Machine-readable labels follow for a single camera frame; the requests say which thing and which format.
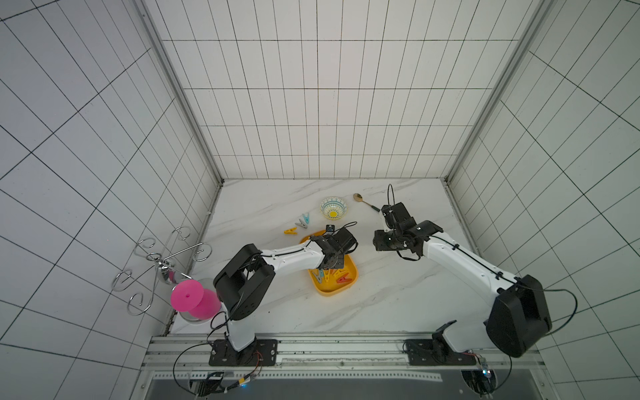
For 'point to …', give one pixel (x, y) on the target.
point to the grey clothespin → (301, 224)
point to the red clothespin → (342, 279)
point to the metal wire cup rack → (165, 269)
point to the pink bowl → (188, 296)
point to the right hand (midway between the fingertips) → (370, 240)
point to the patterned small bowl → (333, 207)
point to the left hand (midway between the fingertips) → (327, 263)
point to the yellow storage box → (331, 282)
